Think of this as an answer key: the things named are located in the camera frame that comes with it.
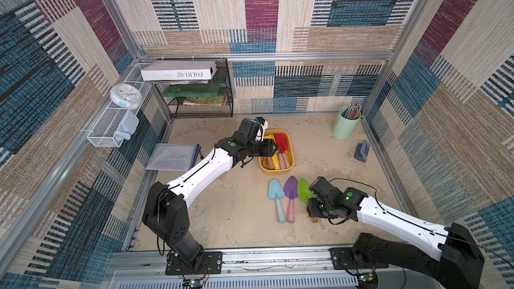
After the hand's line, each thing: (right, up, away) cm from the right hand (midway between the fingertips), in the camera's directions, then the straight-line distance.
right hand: (310, 208), depth 81 cm
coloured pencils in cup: (+25, +41, +18) cm, 51 cm away
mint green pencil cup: (+23, +35, +21) cm, 46 cm away
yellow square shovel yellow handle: (-13, +17, +15) cm, 26 cm away
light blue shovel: (-13, +4, +10) cm, 17 cm away
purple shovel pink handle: (-6, +4, +9) cm, 12 cm away
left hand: (-15, +25, 0) cm, 29 cm away
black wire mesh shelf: (-69, +46, +35) cm, 90 cm away
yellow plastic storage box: (-5, +22, +16) cm, 28 cm away
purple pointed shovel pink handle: (-10, +17, +15) cm, 25 cm away
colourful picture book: (-47, +46, +19) cm, 69 cm away
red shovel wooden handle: (-9, +26, +21) cm, 35 cm away
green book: (-56, +51, +19) cm, 78 cm away
